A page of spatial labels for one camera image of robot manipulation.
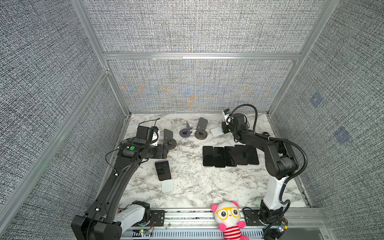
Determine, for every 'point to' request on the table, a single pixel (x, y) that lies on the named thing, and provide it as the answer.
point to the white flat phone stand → (167, 186)
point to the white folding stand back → (217, 131)
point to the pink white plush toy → (227, 215)
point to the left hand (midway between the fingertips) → (161, 150)
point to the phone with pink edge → (163, 170)
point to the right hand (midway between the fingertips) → (224, 121)
